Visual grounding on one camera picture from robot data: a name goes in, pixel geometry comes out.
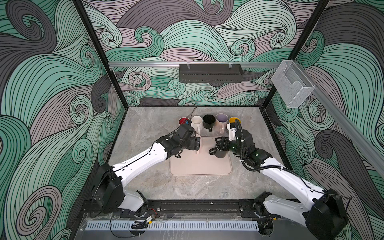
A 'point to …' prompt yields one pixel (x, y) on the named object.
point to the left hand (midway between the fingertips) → (194, 139)
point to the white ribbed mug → (197, 122)
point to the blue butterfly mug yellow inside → (232, 120)
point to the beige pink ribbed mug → (221, 125)
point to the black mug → (217, 153)
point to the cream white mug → (184, 121)
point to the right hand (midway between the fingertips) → (217, 139)
